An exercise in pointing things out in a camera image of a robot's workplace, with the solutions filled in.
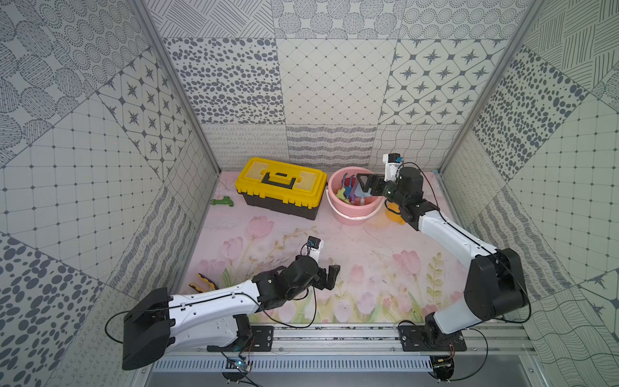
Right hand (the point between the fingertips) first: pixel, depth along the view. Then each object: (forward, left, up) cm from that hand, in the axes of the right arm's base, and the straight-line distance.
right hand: (365, 177), depth 85 cm
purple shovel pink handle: (+9, +2, -12) cm, 15 cm away
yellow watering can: (-16, -6, +2) cm, 18 cm away
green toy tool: (+6, +60, -22) cm, 64 cm away
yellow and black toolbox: (+2, +31, -7) cm, 32 cm away
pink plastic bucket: (-6, +7, -13) cm, 16 cm away
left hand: (-26, +13, -10) cm, 31 cm away
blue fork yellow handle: (+6, +5, -13) cm, 15 cm away
